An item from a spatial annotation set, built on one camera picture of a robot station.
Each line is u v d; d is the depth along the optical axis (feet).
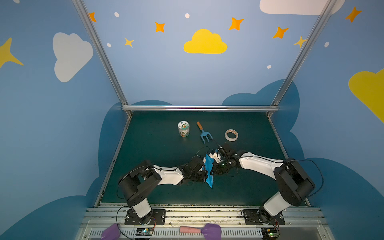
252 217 2.43
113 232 2.27
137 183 1.53
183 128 3.33
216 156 2.63
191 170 2.31
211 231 2.28
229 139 3.44
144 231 2.35
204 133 3.53
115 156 3.35
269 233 2.34
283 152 3.42
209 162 2.88
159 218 2.42
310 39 2.63
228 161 2.23
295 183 1.49
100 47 2.70
